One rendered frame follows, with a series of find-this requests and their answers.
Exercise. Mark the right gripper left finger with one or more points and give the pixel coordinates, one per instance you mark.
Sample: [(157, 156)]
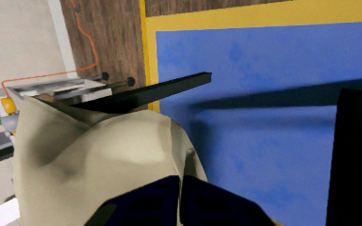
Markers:
[(161, 194)]

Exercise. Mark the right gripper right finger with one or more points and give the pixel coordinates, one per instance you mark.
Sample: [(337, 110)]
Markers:
[(201, 199)]

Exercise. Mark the cream pillow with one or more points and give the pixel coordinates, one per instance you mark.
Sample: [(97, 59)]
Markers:
[(69, 160)]

